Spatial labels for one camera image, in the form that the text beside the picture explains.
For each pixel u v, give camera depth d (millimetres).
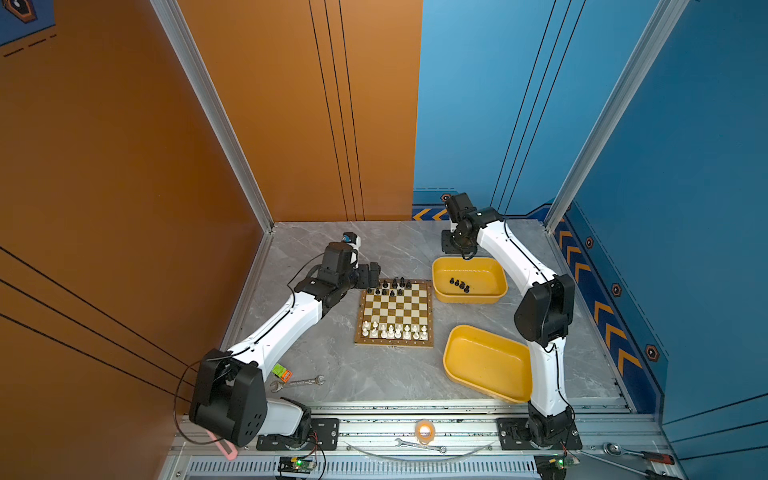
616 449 696
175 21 704
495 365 884
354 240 747
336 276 634
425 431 753
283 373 809
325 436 736
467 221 672
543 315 541
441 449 718
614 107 851
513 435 724
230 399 414
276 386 809
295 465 708
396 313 940
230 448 711
